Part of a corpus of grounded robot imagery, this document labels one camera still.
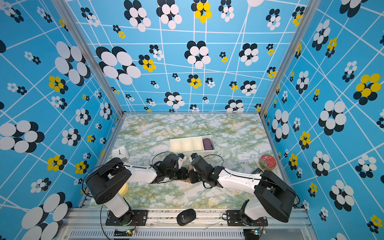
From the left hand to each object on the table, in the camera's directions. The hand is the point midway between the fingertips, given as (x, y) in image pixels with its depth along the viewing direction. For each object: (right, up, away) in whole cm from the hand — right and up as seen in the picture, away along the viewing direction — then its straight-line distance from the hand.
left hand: (192, 175), depth 87 cm
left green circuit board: (-33, -23, -15) cm, 43 cm away
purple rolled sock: (+10, +17, +10) cm, 22 cm away
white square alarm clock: (-46, +12, +8) cm, 48 cm away
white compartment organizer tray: (+5, +16, +15) cm, 22 cm away
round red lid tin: (+45, +7, +2) cm, 46 cm away
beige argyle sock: (-3, -2, -3) cm, 4 cm away
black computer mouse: (-3, -15, -14) cm, 21 cm away
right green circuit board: (+29, -23, -16) cm, 40 cm away
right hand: (-2, +1, -3) cm, 3 cm away
